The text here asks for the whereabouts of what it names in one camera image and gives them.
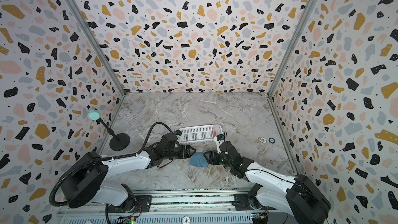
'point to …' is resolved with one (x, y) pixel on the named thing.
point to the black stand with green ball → (119, 141)
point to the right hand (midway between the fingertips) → (206, 152)
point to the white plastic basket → (198, 134)
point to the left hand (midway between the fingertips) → (194, 149)
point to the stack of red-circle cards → (214, 132)
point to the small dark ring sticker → (271, 140)
